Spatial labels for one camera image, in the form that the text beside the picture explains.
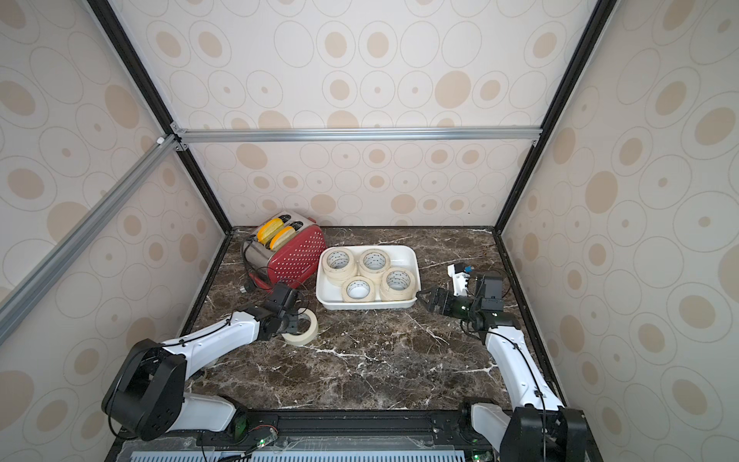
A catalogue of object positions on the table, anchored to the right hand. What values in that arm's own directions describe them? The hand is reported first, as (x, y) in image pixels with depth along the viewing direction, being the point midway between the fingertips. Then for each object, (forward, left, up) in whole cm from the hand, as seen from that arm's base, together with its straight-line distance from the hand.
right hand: (427, 299), depth 81 cm
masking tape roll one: (+22, +30, -12) cm, 39 cm away
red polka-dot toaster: (+15, +41, -4) cm, 44 cm away
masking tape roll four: (+14, +8, -13) cm, 21 cm away
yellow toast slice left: (+20, +50, +7) cm, 54 cm away
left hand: (-2, +40, -10) cm, 42 cm away
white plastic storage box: (+10, +32, -16) cm, 37 cm away
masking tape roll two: (+23, +17, -12) cm, 31 cm away
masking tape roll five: (-7, +36, -12) cm, 38 cm away
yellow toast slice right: (+17, +45, +6) cm, 48 cm away
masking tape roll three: (+12, +22, -13) cm, 28 cm away
